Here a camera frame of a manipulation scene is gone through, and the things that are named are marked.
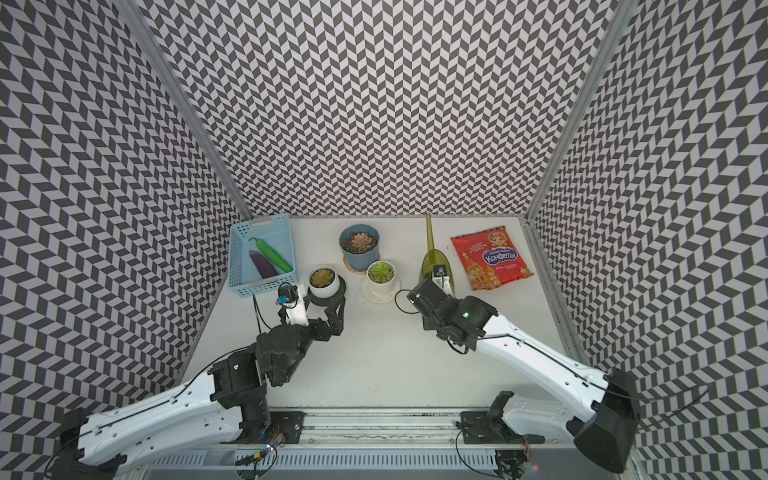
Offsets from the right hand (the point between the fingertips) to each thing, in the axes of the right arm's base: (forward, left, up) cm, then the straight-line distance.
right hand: (441, 313), depth 76 cm
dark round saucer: (+11, +33, -12) cm, 37 cm away
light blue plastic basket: (+42, +59, -13) cm, 74 cm away
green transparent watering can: (+16, +1, +3) cm, 16 cm away
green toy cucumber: (+31, +58, -15) cm, 67 cm away
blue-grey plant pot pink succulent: (+28, +24, -5) cm, 37 cm away
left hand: (0, +28, +7) cm, 29 cm away
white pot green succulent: (+16, +16, -6) cm, 23 cm away
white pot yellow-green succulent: (+14, +34, -7) cm, 38 cm away
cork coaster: (+25, +28, -16) cm, 41 cm away
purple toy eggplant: (+25, +59, -14) cm, 65 cm away
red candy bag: (+25, -20, -10) cm, 33 cm away
